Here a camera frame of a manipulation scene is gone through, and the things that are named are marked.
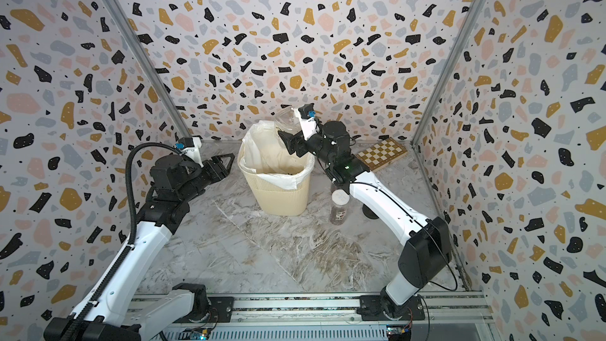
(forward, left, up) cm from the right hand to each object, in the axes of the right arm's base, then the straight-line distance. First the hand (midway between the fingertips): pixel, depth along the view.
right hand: (290, 126), depth 70 cm
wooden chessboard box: (+25, -38, -38) cm, 59 cm away
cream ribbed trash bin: (-10, +9, -25) cm, 29 cm away
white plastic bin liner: (+9, +13, -21) cm, 26 cm away
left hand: (-6, +19, -7) cm, 21 cm away
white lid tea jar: (-10, -16, -25) cm, 31 cm away
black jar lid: (-5, -29, -41) cm, 51 cm away
